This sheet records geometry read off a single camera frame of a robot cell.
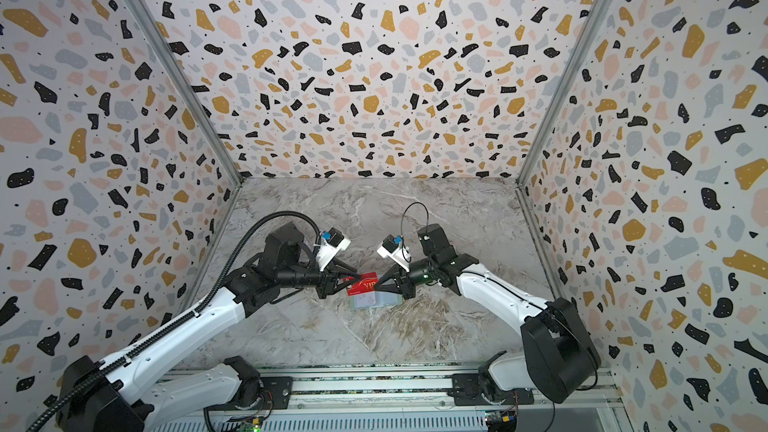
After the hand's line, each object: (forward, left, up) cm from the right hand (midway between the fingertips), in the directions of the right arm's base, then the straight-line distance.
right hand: (377, 284), depth 74 cm
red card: (0, +3, -1) cm, 3 cm away
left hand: (+1, +4, +5) cm, 6 cm away
